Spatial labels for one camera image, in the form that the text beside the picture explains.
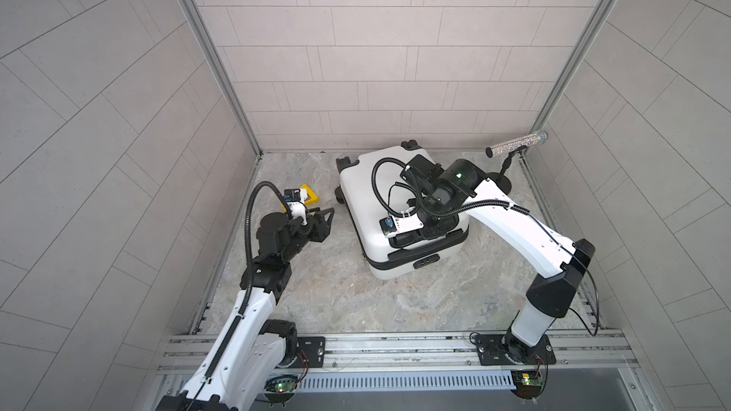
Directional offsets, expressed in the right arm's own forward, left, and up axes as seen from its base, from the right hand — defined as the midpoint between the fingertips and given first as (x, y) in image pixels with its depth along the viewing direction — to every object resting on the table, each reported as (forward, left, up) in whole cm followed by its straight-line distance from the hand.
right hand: (411, 225), depth 72 cm
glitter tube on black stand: (+25, -36, +1) cm, 44 cm away
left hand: (+7, +21, 0) cm, 22 cm away
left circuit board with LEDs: (-30, +32, -16) cm, 47 cm away
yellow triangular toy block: (+25, +31, -18) cm, 44 cm away
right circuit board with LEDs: (-33, -25, -23) cm, 47 cm away
